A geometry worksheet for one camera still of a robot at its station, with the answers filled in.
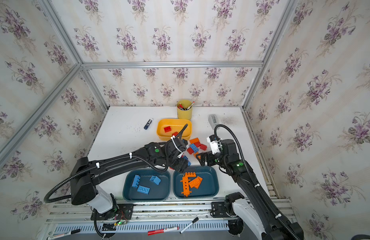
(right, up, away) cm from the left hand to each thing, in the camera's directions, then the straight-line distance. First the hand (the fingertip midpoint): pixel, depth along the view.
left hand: (184, 163), depth 76 cm
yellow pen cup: (0, +30, +29) cm, 42 cm away
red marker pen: (-13, -29, -8) cm, 33 cm away
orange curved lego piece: (+7, +1, +19) cm, 20 cm away
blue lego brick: (-23, -15, +4) cm, 28 cm away
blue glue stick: (-29, +17, +31) cm, 46 cm away
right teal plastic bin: (+13, -15, +5) cm, 21 cm away
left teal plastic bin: (-21, -14, +6) cm, 26 cm away
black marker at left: (-59, -31, -10) cm, 67 cm away
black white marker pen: (+5, -26, -5) cm, 27 cm away
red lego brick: (-12, +16, +28) cm, 35 cm away
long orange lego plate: (+1, -16, +2) cm, 16 cm away
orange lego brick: (+3, -9, +8) cm, 12 cm away
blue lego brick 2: (-27, -11, +5) cm, 30 cm away
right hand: (+9, +4, +2) cm, 10 cm away
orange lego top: (+6, +9, +20) cm, 23 cm away
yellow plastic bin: (-6, +19, +32) cm, 38 cm away
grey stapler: (+20, +22, +32) cm, 44 cm away
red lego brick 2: (-7, +13, +27) cm, 31 cm away
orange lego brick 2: (+6, -12, +4) cm, 14 cm away
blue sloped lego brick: (-16, -10, +4) cm, 19 cm away
